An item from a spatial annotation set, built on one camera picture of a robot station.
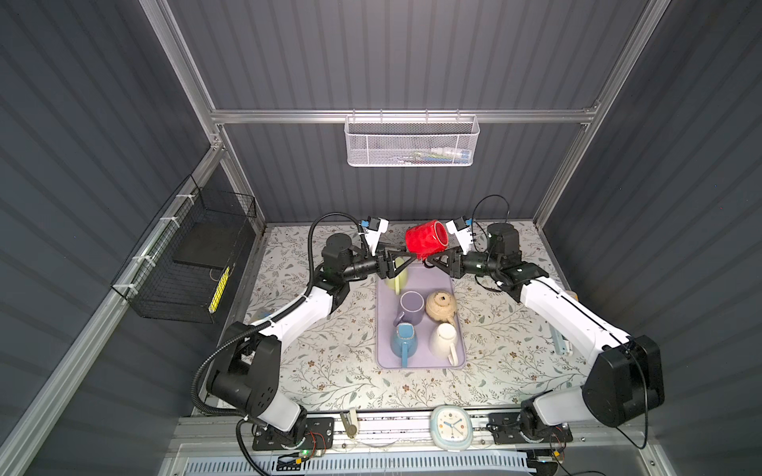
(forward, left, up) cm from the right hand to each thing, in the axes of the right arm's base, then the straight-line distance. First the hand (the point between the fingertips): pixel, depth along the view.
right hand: (434, 261), depth 77 cm
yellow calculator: (+5, -50, -26) cm, 57 cm away
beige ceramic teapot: (-4, -3, -16) cm, 17 cm away
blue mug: (-15, +8, -16) cm, 24 cm away
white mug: (-15, -3, -17) cm, 23 cm away
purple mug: (-5, +5, -17) cm, 18 cm away
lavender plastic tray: (+1, +13, -26) cm, 29 cm away
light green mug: (+6, +9, -19) cm, 22 cm away
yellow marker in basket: (-11, +52, +4) cm, 53 cm away
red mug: (+1, +2, +8) cm, 8 cm away
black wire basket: (-1, +63, +6) cm, 63 cm away
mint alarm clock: (-35, -3, -22) cm, 41 cm away
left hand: (0, +6, +3) cm, 7 cm away
